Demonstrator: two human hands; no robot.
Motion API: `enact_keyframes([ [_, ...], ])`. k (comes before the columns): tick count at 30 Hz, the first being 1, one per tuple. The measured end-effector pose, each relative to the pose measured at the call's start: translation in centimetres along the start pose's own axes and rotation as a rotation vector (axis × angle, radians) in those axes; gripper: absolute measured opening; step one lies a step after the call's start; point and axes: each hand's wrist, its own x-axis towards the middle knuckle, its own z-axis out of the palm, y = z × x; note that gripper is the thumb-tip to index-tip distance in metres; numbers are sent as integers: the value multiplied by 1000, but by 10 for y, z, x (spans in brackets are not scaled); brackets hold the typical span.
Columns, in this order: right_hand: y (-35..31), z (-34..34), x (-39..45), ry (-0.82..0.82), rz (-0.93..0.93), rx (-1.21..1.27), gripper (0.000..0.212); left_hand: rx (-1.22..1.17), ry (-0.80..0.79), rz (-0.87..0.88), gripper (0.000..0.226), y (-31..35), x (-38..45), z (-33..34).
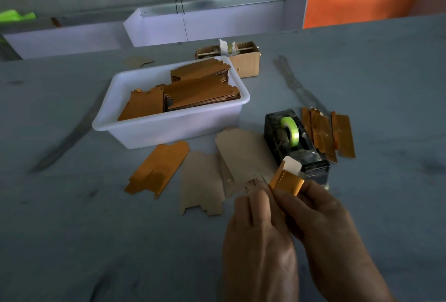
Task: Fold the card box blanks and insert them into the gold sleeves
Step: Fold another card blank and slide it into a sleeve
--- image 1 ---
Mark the person's left hand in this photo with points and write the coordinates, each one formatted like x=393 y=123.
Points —
x=258 y=249

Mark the pile of beige blanks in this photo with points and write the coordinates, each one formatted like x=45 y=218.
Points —
x=244 y=155

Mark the green tape roll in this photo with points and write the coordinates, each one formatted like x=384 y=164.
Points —
x=290 y=131

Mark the long white tray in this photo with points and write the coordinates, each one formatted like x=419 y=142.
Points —
x=66 y=40
x=240 y=21

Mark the person's right forearm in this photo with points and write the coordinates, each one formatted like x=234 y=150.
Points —
x=362 y=295

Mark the gold cartons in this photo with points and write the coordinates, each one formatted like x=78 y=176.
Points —
x=202 y=93

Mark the neon green object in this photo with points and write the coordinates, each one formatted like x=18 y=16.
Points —
x=15 y=15

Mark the person's right hand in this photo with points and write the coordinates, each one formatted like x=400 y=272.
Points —
x=327 y=239

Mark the small cardboard box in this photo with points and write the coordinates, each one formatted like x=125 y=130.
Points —
x=247 y=65

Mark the white plastic bin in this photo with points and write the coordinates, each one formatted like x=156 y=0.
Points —
x=171 y=131

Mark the person's left forearm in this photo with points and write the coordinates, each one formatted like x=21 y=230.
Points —
x=261 y=297

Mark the small brown object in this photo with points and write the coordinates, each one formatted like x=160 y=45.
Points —
x=56 y=22

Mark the black tape dispenser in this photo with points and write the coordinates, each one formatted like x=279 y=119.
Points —
x=310 y=162

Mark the single beige blank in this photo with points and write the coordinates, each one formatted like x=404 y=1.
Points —
x=202 y=183

